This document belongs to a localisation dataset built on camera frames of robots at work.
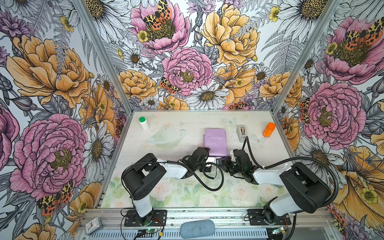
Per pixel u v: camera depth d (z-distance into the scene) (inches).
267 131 40.3
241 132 41.3
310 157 35.1
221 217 30.0
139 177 18.9
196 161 27.7
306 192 17.6
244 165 28.2
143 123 41.2
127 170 19.3
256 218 28.9
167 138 41.7
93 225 27.8
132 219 28.7
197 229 27.1
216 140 38.1
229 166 32.0
